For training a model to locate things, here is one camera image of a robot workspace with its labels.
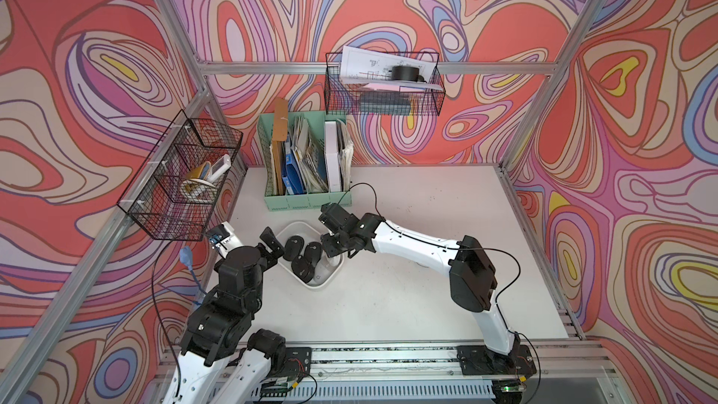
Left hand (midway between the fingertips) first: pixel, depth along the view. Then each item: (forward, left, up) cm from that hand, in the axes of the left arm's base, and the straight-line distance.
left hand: (260, 237), depth 66 cm
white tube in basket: (+19, +14, +5) cm, 24 cm away
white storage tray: (+15, -6, -23) cm, 29 cm away
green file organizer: (+29, +8, -23) cm, 38 cm away
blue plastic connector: (-2, +20, -5) cm, 20 cm away
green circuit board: (-27, -2, -31) cm, 41 cm away
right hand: (+6, -15, -19) cm, 25 cm away
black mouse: (+11, -1, -26) cm, 28 cm away
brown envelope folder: (+32, +1, +4) cm, 32 cm away
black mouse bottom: (+3, -6, -24) cm, 25 cm away
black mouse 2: (+9, -9, -25) cm, 28 cm away
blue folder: (+31, 0, -13) cm, 34 cm away
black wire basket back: (+57, -23, +2) cm, 62 cm away
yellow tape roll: (+12, +17, +5) cm, 22 cm away
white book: (+32, -15, -5) cm, 36 cm away
